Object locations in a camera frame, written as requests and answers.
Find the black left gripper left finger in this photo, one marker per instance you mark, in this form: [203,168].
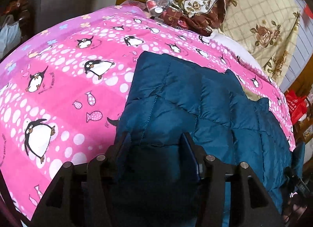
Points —
[82,194]

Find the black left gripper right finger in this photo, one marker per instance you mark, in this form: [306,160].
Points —
[250,203]

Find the dark blue puffer jacket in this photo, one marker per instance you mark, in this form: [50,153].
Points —
[169,97]

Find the red gift bag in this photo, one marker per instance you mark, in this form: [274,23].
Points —
[297,106]

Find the pink penguin bed quilt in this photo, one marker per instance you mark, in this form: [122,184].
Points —
[63,91]

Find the white pillow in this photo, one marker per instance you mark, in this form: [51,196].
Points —
[236,48]

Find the white plastic bag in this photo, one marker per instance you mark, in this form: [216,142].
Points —
[10,35]

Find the cream floral quilt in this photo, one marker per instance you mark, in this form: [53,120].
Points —
[268,29]

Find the brown floral patterned blanket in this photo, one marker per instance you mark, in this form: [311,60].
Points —
[200,16]

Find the clear plastic clutter pile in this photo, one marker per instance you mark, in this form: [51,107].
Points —
[155,7]

